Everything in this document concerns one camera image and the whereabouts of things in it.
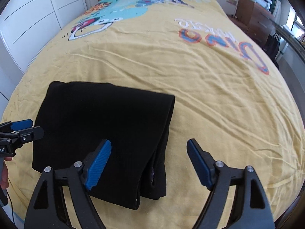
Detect yellow printed bedspread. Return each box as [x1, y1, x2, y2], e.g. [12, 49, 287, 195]
[2, 0, 304, 228]

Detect brown wooden dresser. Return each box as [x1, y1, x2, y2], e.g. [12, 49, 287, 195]
[229, 0, 275, 48]

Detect black bag on floor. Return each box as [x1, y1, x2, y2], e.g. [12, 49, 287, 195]
[263, 33, 281, 61]

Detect black cable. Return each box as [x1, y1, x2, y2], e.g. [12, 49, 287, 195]
[6, 188, 16, 224]

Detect person's left hand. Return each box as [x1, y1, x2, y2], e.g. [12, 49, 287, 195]
[1, 157, 12, 189]

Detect white wardrobe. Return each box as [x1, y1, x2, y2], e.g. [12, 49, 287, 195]
[1, 0, 87, 111]

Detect black pants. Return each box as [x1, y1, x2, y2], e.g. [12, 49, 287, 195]
[32, 81, 175, 210]

